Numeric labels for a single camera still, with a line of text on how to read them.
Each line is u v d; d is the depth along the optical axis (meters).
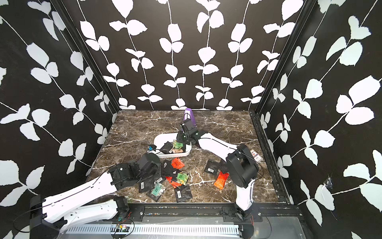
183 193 0.80
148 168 0.56
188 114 0.96
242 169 0.49
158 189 0.82
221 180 0.85
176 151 0.95
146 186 0.82
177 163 0.91
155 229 0.70
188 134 0.69
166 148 0.95
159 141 1.00
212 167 0.90
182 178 0.85
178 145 0.98
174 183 0.82
